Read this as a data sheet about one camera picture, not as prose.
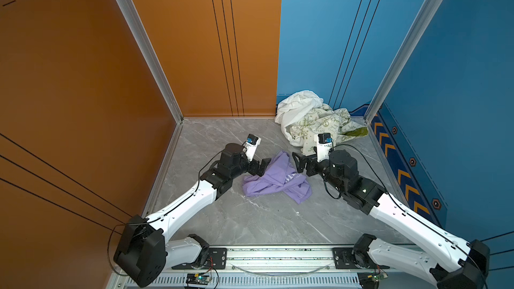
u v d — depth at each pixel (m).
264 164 0.71
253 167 0.70
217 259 0.74
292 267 0.72
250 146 0.68
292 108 1.09
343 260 0.72
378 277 0.70
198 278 0.71
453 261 0.38
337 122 0.99
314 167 0.63
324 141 0.59
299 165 0.65
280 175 0.88
